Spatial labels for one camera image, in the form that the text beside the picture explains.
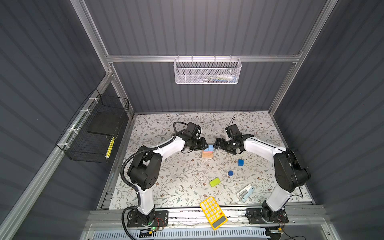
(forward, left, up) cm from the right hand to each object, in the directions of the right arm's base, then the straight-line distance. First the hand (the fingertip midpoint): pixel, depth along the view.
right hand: (220, 148), depth 93 cm
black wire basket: (-8, +67, +24) cm, 72 cm away
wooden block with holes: (-2, +8, -5) cm, 10 cm away
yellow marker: (-14, +55, +23) cm, 61 cm away
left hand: (-1, +8, +3) cm, 9 cm away
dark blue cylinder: (-14, -5, -6) cm, 16 cm away
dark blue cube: (-7, -13, -6) cm, 16 cm away
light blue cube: (-2, +6, +2) cm, 7 cm away
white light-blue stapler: (-26, -11, -4) cm, 29 cm away
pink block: (-2, +8, -2) cm, 8 cm away
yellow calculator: (-36, +7, -4) cm, 36 cm away
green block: (-20, +5, -5) cm, 21 cm away
